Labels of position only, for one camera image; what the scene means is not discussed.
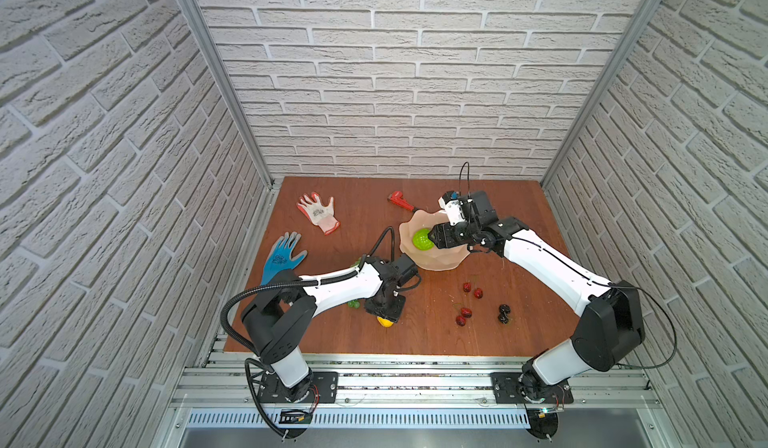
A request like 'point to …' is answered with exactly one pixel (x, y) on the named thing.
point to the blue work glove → (281, 256)
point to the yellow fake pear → (384, 322)
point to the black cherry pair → (503, 315)
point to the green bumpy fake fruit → (421, 241)
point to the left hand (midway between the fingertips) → (394, 311)
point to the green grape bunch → (355, 303)
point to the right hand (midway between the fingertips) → (438, 230)
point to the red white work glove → (322, 216)
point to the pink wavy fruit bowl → (432, 259)
